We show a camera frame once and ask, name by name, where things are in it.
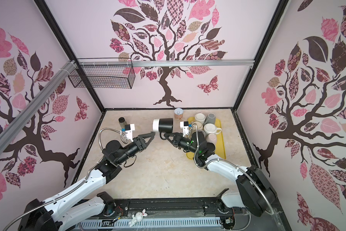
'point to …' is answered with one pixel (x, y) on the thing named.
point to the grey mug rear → (211, 119)
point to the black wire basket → (117, 73)
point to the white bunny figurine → (138, 217)
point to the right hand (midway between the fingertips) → (164, 135)
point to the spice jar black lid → (121, 119)
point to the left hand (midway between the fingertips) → (156, 138)
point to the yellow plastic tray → (220, 149)
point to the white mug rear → (200, 117)
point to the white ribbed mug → (210, 128)
